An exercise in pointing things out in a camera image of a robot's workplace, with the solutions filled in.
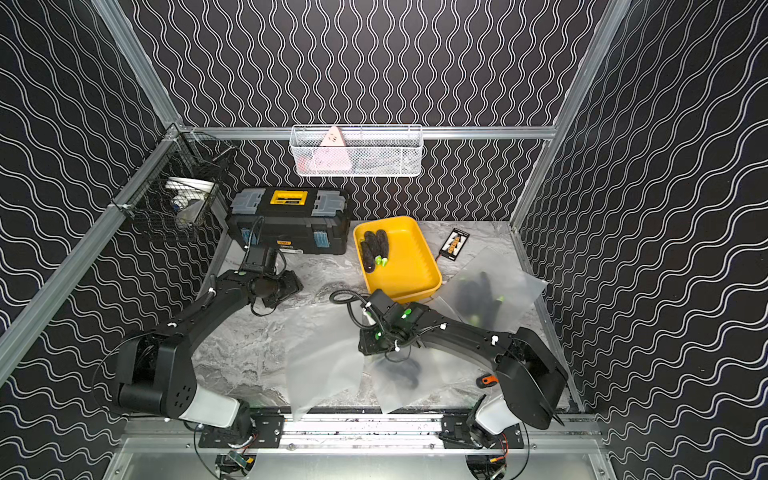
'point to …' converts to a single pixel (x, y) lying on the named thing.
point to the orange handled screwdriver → (486, 380)
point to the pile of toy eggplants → (374, 249)
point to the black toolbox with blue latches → (299, 220)
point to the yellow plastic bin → (412, 270)
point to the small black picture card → (454, 244)
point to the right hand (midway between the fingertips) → (365, 343)
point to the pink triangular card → (332, 154)
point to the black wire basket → (175, 188)
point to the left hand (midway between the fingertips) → (295, 284)
